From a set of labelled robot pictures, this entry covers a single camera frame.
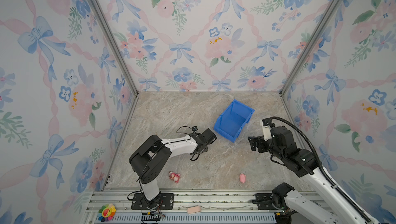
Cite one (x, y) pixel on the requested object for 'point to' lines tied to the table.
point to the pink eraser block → (194, 209)
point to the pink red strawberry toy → (175, 177)
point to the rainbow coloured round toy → (106, 212)
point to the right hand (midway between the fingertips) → (257, 135)
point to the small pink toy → (242, 177)
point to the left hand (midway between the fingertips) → (201, 146)
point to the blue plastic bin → (233, 120)
